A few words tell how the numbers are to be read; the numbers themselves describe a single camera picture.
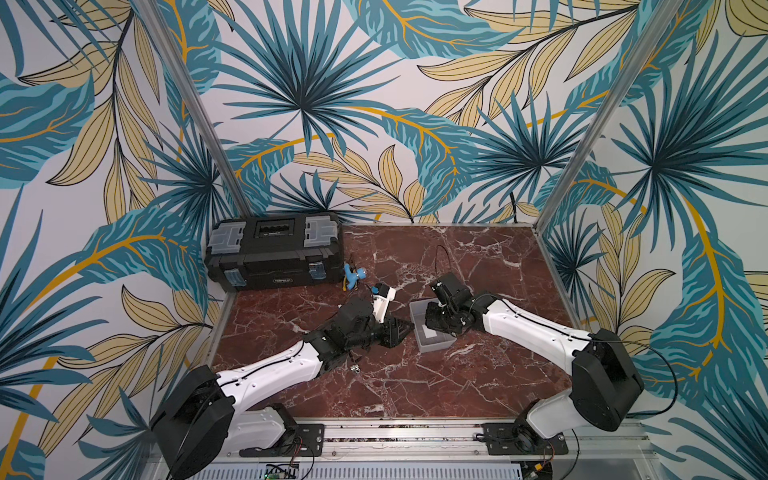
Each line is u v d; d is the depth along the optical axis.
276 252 0.92
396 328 0.69
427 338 0.90
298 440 0.67
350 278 1.01
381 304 0.71
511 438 0.73
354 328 0.61
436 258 1.10
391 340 0.67
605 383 0.43
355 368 0.84
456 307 0.64
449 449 0.73
